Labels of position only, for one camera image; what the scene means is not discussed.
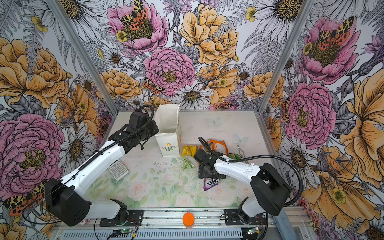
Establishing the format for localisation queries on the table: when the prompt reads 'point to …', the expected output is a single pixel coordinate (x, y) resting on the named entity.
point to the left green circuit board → (125, 230)
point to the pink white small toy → (83, 222)
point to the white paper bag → (167, 118)
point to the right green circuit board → (255, 230)
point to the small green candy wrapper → (187, 164)
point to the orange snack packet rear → (220, 146)
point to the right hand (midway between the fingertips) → (212, 179)
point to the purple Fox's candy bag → (208, 183)
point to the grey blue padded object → (284, 226)
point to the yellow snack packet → (189, 150)
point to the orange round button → (188, 219)
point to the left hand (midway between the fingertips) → (157, 130)
